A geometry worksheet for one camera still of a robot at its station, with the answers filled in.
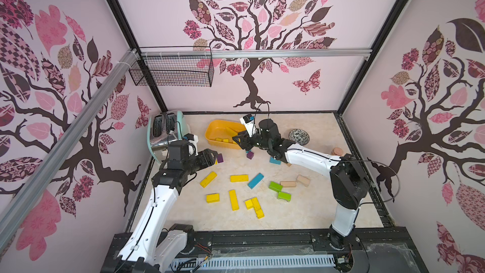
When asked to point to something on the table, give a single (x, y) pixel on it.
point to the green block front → (284, 196)
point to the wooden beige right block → (303, 179)
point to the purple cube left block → (220, 158)
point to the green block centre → (275, 186)
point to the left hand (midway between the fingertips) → (214, 159)
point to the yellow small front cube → (249, 204)
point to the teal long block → (255, 181)
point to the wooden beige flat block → (288, 184)
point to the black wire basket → (175, 66)
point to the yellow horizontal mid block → (239, 178)
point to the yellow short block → (213, 198)
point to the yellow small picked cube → (225, 140)
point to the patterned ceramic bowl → (299, 136)
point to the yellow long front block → (257, 208)
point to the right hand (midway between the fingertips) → (237, 133)
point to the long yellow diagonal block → (208, 179)
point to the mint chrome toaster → (164, 127)
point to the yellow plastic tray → (220, 133)
